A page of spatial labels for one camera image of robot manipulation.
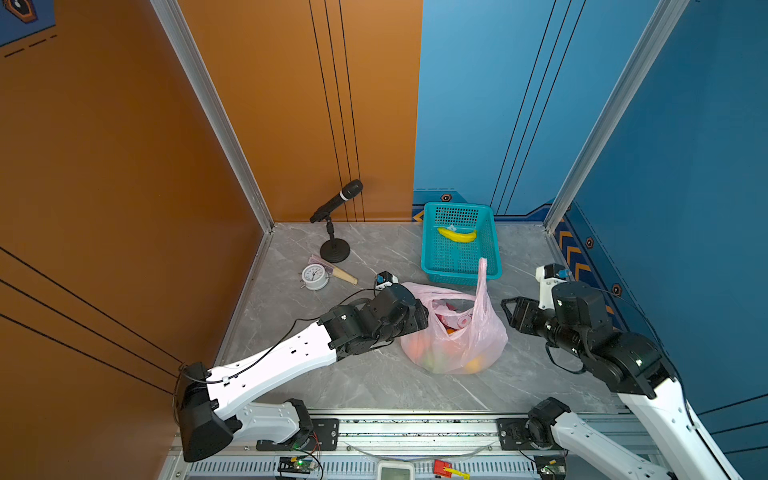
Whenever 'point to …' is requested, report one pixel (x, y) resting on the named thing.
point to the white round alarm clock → (314, 276)
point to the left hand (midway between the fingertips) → (423, 314)
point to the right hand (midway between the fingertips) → (505, 305)
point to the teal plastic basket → (447, 262)
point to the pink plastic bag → (464, 333)
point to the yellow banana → (463, 238)
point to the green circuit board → (295, 464)
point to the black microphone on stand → (335, 250)
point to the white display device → (395, 470)
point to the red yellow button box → (446, 469)
